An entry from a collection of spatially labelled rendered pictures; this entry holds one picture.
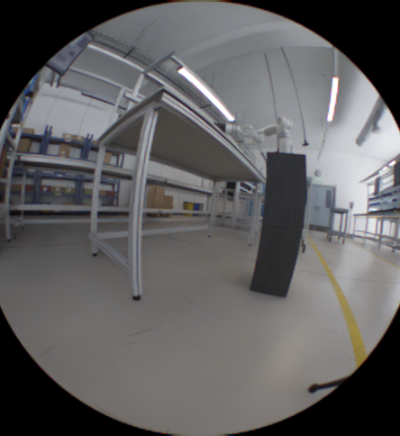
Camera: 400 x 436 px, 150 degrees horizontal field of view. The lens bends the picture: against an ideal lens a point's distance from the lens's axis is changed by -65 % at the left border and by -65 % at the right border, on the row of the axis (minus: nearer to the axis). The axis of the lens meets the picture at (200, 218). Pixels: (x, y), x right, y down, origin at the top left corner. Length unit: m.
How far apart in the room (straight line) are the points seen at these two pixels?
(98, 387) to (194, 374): 0.28
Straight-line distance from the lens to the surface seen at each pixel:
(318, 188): 7.68
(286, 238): 0.90
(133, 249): 0.68
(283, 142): 1.07
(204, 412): 0.50
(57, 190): 4.29
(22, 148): 4.56
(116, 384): 0.54
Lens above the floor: 0.48
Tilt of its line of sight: 4 degrees down
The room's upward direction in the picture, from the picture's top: 6 degrees clockwise
